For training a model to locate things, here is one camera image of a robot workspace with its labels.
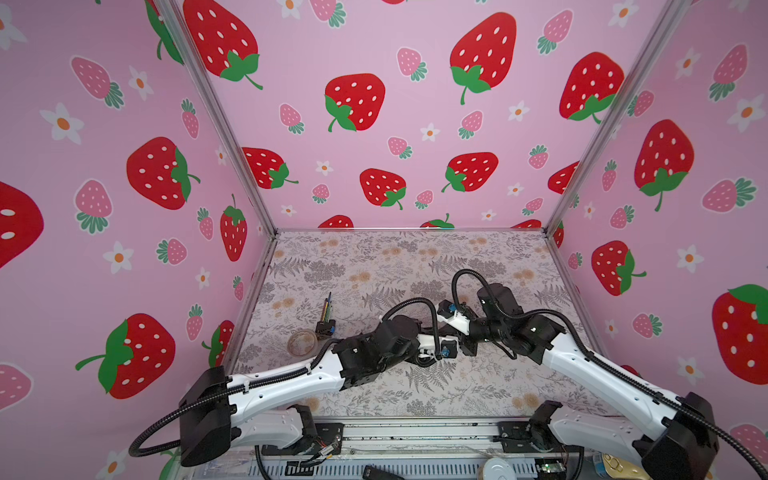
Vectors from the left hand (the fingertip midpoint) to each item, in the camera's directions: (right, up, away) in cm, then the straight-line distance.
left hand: (434, 322), depth 72 cm
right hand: (+1, -2, +2) cm, 3 cm away
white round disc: (+13, -32, -6) cm, 35 cm away
